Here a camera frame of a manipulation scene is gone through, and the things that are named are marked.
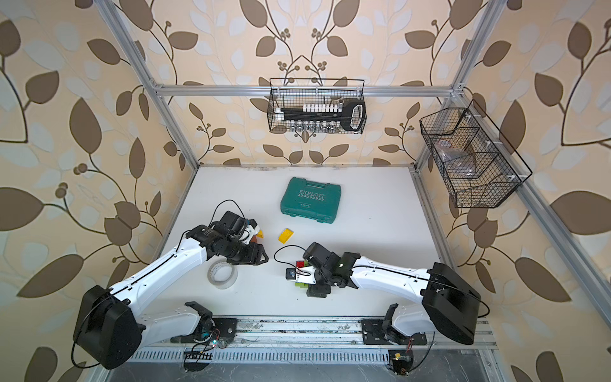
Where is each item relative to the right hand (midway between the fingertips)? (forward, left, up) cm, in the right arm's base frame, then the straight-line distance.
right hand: (310, 275), depth 82 cm
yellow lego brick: (+18, +10, -4) cm, 21 cm away
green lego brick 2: (-3, +3, -2) cm, 4 cm away
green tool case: (+32, -1, +1) cm, 32 cm away
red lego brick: (+5, +4, -2) cm, 7 cm away
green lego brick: (+4, +1, 0) cm, 4 cm away
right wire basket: (+24, -55, +29) cm, 67 cm away
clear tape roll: (+3, +32, -3) cm, 33 cm away
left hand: (+5, +17, +7) cm, 19 cm away
